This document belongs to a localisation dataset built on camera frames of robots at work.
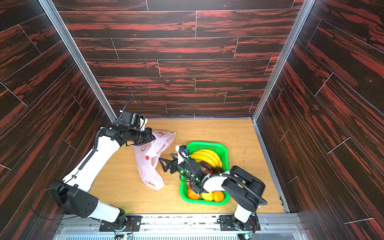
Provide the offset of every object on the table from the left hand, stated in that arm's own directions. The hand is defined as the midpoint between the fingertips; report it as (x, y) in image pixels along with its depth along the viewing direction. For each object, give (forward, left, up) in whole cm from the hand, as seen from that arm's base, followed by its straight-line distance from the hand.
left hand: (156, 137), depth 78 cm
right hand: (-7, -6, -7) cm, 11 cm away
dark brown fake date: (-7, -27, -17) cm, 33 cm away
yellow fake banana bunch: (-3, -28, -14) cm, 32 cm away
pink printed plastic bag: (-15, +1, +5) cm, 16 cm away
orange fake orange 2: (-25, -32, -17) cm, 44 cm away
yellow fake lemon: (-24, -28, -20) cm, 42 cm away
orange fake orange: (-24, -20, -18) cm, 36 cm away
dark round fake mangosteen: (-10, -34, -18) cm, 40 cm away
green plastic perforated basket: (+5, -38, -18) cm, 43 cm away
